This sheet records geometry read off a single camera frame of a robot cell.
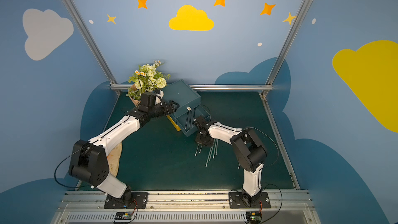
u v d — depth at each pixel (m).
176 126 0.96
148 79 0.86
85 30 0.85
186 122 0.96
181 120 0.89
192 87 1.15
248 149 0.50
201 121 0.77
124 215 0.72
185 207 0.74
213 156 0.89
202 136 0.72
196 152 0.91
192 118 0.97
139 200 0.75
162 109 0.78
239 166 0.86
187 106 0.88
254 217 0.73
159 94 0.81
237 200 0.74
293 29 0.85
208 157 0.88
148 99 0.67
